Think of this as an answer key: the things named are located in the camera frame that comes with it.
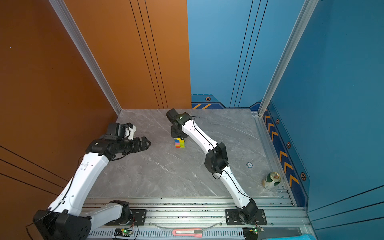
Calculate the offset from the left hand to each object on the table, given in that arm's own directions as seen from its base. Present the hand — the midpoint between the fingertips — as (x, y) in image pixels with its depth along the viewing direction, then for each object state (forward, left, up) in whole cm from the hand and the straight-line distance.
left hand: (143, 143), depth 78 cm
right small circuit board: (-35, -56, -20) cm, 69 cm away
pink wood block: (+11, -15, -16) cm, 24 cm away
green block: (+7, -15, -6) cm, 18 cm away
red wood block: (+10, -15, -19) cm, 27 cm away
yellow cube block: (+12, -18, -15) cm, 26 cm away
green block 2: (+10, -18, -16) cm, 27 cm away
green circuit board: (-36, +7, -22) cm, 43 cm away
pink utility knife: (-36, -27, -20) cm, 49 cm away
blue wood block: (+12, -15, -15) cm, 24 cm away
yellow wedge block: (+6, -18, -4) cm, 19 cm away
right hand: (+13, -15, -11) cm, 22 cm away
